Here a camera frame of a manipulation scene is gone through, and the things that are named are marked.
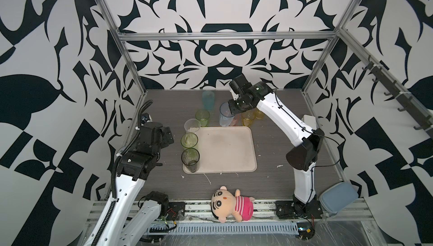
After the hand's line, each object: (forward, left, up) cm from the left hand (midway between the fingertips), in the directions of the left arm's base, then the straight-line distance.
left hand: (154, 130), depth 72 cm
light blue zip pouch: (-24, -80, -23) cm, 86 cm away
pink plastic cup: (+17, -39, -19) cm, 46 cm away
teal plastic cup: (+34, -22, -19) cm, 44 cm away
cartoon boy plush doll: (-26, -29, -17) cm, 42 cm away
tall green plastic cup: (+9, -11, -26) cm, 30 cm away
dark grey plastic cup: (-4, -13, -20) cm, 24 cm away
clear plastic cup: (+9, -14, -11) cm, 21 cm away
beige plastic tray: (+1, -31, -24) cm, 39 cm away
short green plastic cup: (+22, -19, -21) cm, 36 cm away
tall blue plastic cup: (+8, -31, -3) cm, 32 cm away
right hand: (+14, -34, -2) cm, 37 cm away
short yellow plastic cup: (+21, -46, -21) cm, 54 cm away
